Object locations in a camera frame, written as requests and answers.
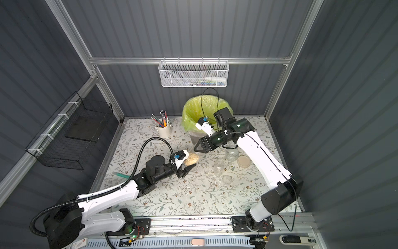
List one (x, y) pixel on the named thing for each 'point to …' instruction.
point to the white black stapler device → (296, 240)
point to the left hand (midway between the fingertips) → (192, 160)
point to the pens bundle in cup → (163, 121)
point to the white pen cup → (163, 132)
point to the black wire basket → (64, 142)
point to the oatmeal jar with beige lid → (232, 154)
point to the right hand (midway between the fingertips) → (202, 146)
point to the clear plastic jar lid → (226, 179)
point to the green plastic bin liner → (203, 107)
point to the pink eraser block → (198, 241)
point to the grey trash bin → (195, 136)
